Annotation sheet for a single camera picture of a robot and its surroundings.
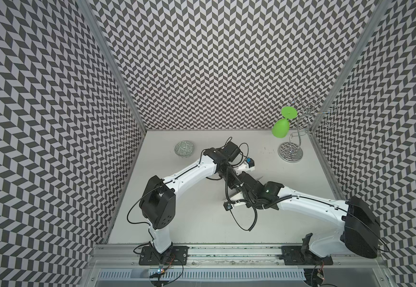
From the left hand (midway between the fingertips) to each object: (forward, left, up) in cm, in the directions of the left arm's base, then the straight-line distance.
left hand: (240, 188), depth 78 cm
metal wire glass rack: (+28, -33, +17) cm, 47 cm away
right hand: (+3, -1, -4) cm, 5 cm away
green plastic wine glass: (+27, -21, +10) cm, 36 cm away
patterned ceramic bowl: (+33, +31, -12) cm, 46 cm away
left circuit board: (-29, +32, -8) cm, 44 cm away
